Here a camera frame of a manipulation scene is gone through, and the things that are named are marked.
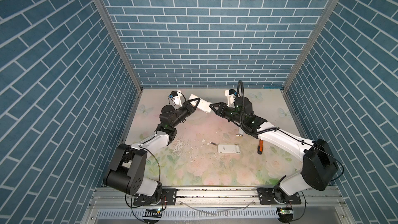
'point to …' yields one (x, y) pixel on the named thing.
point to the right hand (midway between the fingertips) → (208, 104)
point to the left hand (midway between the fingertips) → (200, 101)
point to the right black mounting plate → (275, 196)
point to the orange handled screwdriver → (260, 148)
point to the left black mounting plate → (163, 196)
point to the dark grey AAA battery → (213, 143)
